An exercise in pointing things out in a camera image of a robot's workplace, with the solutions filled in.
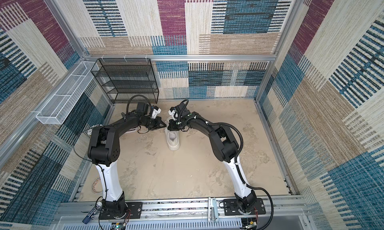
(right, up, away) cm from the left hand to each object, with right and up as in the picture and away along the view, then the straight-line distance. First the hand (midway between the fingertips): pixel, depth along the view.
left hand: (166, 123), depth 98 cm
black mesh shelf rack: (-31, +31, +11) cm, 46 cm away
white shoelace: (+5, -8, -2) cm, 10 cm away
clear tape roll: (-34, -33, -16) cm, 50 cm away
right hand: (+2, -4, -2) cm, 5 cm away
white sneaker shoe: (+5, -14, -6) cm, 16 cm away
